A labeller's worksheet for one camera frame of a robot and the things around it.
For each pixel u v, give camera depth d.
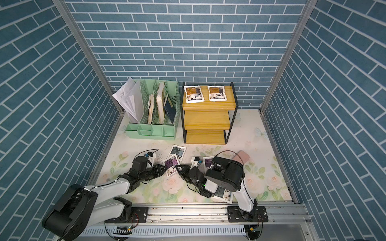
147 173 0.75
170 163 0.90
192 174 0.71
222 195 0.79
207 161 0.91
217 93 0.79
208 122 0.91
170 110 1.08
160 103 0.93
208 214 0.75
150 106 0.95
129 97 0.87
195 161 0.86
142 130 1.04
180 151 0.96
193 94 0.79
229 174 0.52
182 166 0.87
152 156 0.83
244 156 0.95
